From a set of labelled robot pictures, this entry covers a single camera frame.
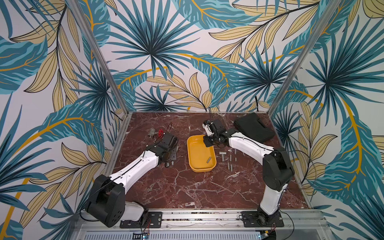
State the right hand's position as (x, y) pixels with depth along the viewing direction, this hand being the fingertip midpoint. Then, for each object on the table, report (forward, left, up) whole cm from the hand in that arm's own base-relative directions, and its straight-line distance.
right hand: (206, 139), depth 92 cm
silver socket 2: (-8, -16, -10) cm, 20 cm away
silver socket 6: (-10, +21, -9) cm, 25 cm away
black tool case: (+15, -32, -5) cm, 35 cm away
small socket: (-9, -19, -10) cm, 23 cm away
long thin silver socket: (-8, -10, -10) cm, 16 cm away
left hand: (-10, +22, -1) cm, 24 cm away
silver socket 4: (-13, -13, -11) cm, 21 cm away
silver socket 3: (-15, -15, -10) cm, 23 cm away
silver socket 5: (-11, +24, -10) cm, 28 cm away
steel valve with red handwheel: (+11, +36, -6) cm, 38 cm away
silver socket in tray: (-9, -2, -10) cm, 14 cm away
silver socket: (-5, -11, -8) cm, 14 cm away
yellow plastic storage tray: (-5, +4, -9) cm, 11 cm away
